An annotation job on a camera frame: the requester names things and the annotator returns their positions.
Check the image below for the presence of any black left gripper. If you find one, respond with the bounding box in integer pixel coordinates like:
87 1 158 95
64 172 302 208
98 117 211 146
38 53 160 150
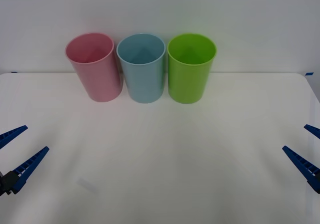
0 125 50 197

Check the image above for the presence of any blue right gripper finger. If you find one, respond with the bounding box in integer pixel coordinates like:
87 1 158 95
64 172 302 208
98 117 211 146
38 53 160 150
303 124 320 139
282 145 320 194

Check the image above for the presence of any pink plastic waste bin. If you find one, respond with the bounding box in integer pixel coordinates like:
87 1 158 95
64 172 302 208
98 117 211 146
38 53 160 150
64 32 124 103

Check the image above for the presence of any green plastic waste bin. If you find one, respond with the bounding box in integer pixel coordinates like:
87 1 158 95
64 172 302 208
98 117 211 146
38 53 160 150
166 32 218 105

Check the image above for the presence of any pale blue plastic waste bin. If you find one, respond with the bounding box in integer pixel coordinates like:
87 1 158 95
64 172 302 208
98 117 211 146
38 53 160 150
116 33 167 104

